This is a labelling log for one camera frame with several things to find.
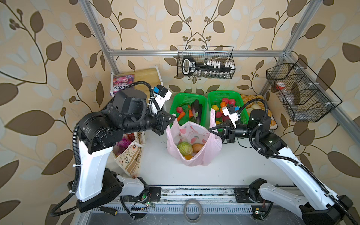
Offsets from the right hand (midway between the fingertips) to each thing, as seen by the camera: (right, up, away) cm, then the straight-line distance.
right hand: (210, 132), depth 59 cm
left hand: (-14, +6, -10) cm, 18 cm away
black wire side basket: (+52, +16, +14) cm, 56 cm away
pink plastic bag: (-7, -3, +17) cm, 18 cm away
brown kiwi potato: (-4, -12, +23) cm, 26 cm away
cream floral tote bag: (-39, -15, +10) cm, 43 cm away
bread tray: (+48, +17, +57) cm, 76 cm away
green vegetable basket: (-6, +12, +51) cm, 53 cm away
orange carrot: (-14, +5, +46) cm, 49 cm away
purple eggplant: (-2, +12, +48) cm, 49 cm away
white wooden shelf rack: (-32, +31, +29) cm, 53 cm away
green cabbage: (-11, -12, +20) cm, 26 cm away
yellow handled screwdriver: (-49, -41, +10) cm, 65 cm away
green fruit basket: (+14, +21, +56) cm, 62 cm away
